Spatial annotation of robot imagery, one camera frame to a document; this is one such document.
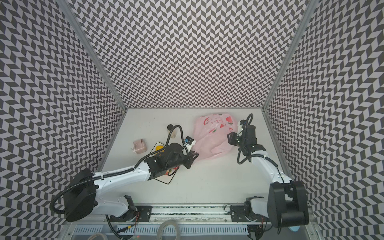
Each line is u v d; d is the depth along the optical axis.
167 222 0.69
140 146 0.92
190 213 0.74
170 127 0.96
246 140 0.65
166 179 0.82
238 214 0.72
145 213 0.72
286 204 0.41
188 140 0.68
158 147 0.90
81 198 0.41
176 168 0.70
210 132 0.85
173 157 0.60
